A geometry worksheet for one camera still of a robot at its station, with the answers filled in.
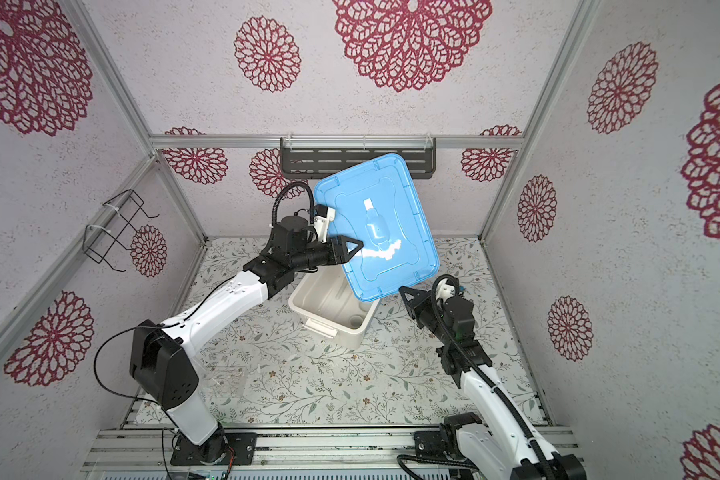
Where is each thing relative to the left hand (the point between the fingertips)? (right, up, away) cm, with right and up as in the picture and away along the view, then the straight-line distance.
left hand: (357, 248), depth 77 cm
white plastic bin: (-11, -17, +26) cm, 33 cm away
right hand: (+11, -9, -1) cm, 14 cm away
